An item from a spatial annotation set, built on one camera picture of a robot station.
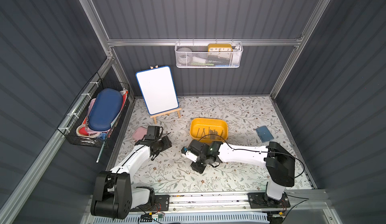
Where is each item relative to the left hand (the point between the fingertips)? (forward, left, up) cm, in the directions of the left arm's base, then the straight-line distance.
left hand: (167, 144), depth 88 cm
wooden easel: (+23, +2, +1) cm, 23 cm away
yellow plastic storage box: (+13, -26, -6) cm, 30 cm away
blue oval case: (+3, +24, +30) cm, 38 cm away
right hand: (-12, -17, 0) cm, 21 cm away
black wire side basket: (-5, +34, +28) cm, 45 cm away
